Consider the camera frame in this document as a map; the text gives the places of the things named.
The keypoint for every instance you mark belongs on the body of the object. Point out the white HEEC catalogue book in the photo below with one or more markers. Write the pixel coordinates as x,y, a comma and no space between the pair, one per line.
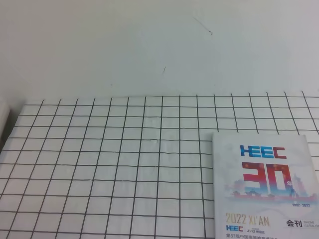
265,187

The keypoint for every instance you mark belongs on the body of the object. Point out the white black-grid tablecloth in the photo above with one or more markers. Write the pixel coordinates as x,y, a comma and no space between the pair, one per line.
131,167

